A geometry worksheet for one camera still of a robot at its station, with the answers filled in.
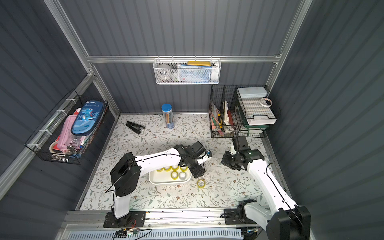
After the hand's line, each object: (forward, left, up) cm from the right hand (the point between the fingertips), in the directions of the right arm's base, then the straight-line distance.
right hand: (226, 160), depth 80 cm
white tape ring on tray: (+42, -32, +5) cm, 53 cm away
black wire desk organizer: (+41, -16, -2) cm, 44 cm away
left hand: (-2, +14, -7) cm, 16 cm away
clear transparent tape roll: (-4, +25, -12) cm, 27 cm away
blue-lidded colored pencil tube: (+32, +36, +6) cm, 49 cm away
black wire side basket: (-4, +80, +23) cm, 83 cm away
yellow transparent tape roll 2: (0, +30, -12) cm, 32 cm away
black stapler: (+30, +61, -10) cm, 69 cm away
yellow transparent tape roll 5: (-8, +14, -13) cm, 20 cm away
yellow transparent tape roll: (-1, +24, -13) cm, 27 cm away
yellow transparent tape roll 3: (-1, +33, -10) cm, 35 cm away
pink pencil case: (+1, +76, +19) cm, 78 cm away
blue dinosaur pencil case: (+13, +68, +23) cm, 73 cm away
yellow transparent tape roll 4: (-4, +29, -12) cm, 32 cm away
